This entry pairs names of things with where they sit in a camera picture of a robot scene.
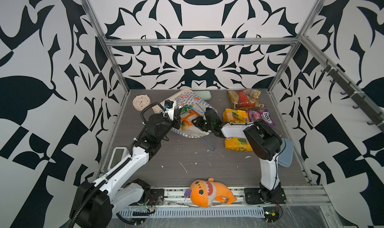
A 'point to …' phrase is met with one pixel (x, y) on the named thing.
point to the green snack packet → (183, 109)
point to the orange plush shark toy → (205, 193)
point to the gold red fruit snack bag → (245, 98)
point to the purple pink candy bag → (260, 114)
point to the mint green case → (205, 95)
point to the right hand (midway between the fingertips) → (193, 120)
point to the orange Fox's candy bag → (187, 122)
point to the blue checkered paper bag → (188, 104)
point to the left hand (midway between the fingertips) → (180, 105)
